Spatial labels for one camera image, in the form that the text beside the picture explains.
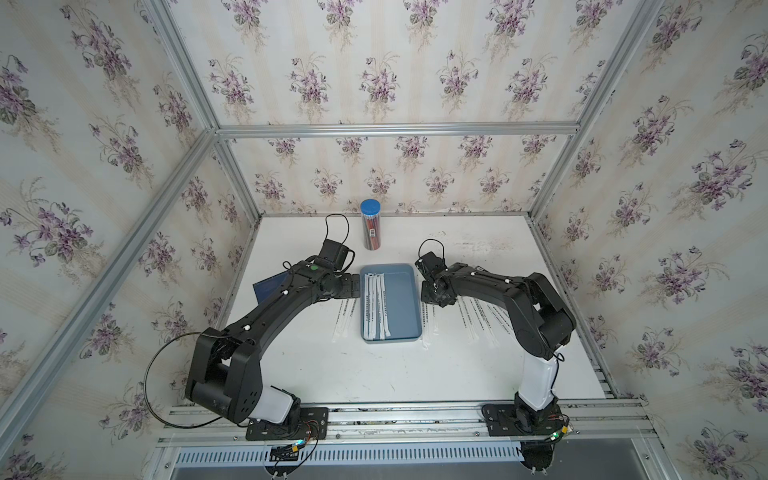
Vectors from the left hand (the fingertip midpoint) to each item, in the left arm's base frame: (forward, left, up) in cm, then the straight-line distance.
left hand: (346, 289), depth 86 cm
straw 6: (-8, -12, -10) cm, 18 cm away
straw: (-5, +3, -11) cm, 12 cm away
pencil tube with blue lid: (+25, -7, +8) cm, 27 cm away
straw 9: (-6, -37, -10) cm, 38 cm away
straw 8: (-5, -27, -10) cm, 29 cm away
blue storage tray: (+2, -17, -11) cm, 20 cm away
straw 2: (-4, -1, -11) cm, 12 cm away
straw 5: (-1, -10, -10) cm, 14 cm away
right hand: (+3, -28, -11) cm, 30 cm away
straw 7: (-12, -23, -10) cm, 28 cm away
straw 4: (0, -7, -9) cm, 12 cm away
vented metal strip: (-38, -7, -11) cm, 41 cm away
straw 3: (-5, -6, -10) cm, 13 cm away
